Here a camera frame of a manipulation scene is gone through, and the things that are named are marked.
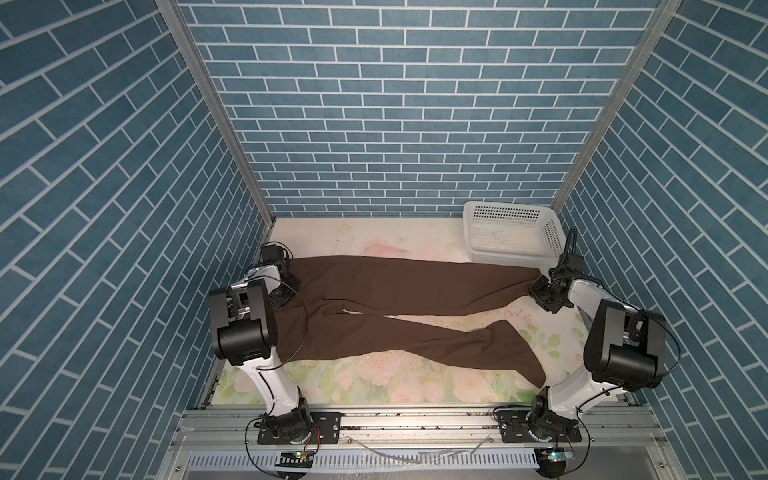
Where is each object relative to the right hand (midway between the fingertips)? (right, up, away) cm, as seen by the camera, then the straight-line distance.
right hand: (532, 289), depth 96 cm
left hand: (-79, 0, +3) cm, 79 cm away
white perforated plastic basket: (0, +19, +21) cm, 28 cm away
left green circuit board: (-68, -38, -23) cm, 82 cm away
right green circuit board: (-6, -38, -24) cm, 45 cm away
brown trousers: (-61, -5, -4) cm, 61 cm away
